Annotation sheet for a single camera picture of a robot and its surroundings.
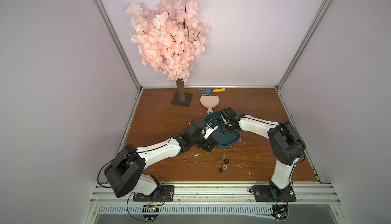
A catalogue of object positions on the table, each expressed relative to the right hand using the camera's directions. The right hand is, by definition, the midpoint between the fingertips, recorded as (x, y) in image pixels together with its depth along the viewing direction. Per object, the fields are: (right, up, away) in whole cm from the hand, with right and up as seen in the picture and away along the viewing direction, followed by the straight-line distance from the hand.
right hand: (226, 125), depth 96 cm
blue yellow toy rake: (-10, +24, +22) cm, 34 cm away
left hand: (-9, -4, -13) cm, 17 cm away
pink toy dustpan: (-10, +15, +17) cm, 25 cm away
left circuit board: (-41, -36, -23) cm, 60 cm away
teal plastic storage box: (-3, -7, -10) cm, 13 cm away
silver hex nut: (-20, -16, -11) cm, 28 cm away
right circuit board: (+21, -36, -26) cm, 49 cm away
